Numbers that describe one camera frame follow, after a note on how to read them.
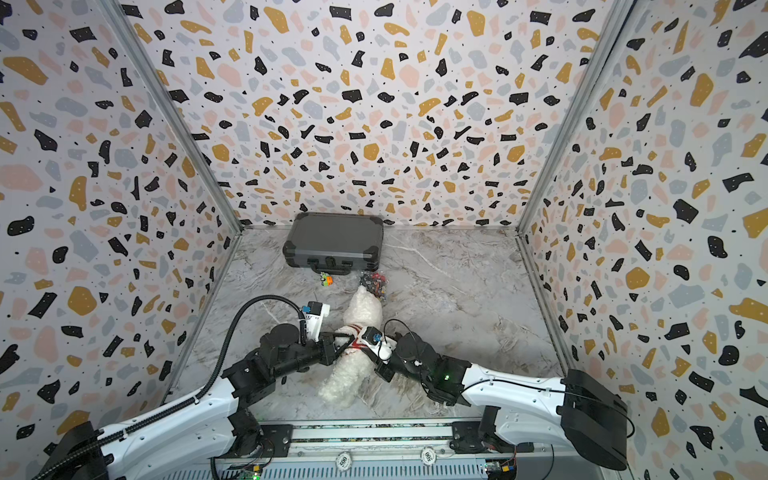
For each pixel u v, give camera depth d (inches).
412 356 22.3
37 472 16.5
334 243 42.2
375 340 24.7
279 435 29.2
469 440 29.0
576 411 16.8
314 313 27.1
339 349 28.7
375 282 40.4
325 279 40.5
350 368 28.2
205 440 22.5
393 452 29.1
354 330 29.4
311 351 27.0
